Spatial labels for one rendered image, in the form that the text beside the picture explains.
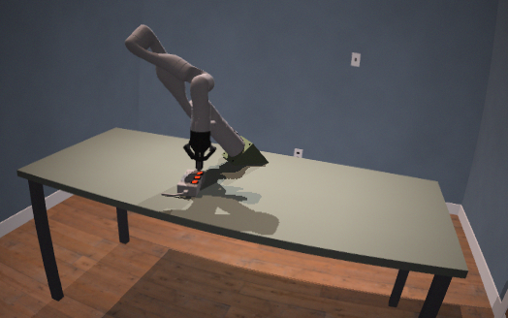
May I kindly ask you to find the white power strip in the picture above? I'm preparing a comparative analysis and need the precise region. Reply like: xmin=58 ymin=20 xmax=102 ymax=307
xmin=161 ymin=170 xmax=206 ymax=197

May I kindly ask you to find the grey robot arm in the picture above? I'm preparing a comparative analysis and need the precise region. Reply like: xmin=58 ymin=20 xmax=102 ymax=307
xmin=125 ymin=25 xmax=245 ymax=157

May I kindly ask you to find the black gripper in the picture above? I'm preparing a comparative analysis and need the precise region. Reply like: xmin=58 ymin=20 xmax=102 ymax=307
xmin=183 ymin=129 xmax=216 ymax=171

